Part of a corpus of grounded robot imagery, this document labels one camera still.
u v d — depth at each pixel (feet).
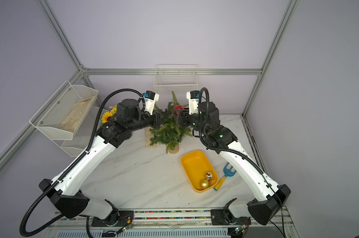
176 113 2.05
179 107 2.02
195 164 3.05
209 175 2.75
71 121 2.52
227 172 2.89
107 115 2.82
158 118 1.84
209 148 1.54
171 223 2.40
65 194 1.29
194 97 1.77
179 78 3.42
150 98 1.82
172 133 2.51
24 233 1.14
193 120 1.90
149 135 2.46
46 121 2.13
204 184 2.68
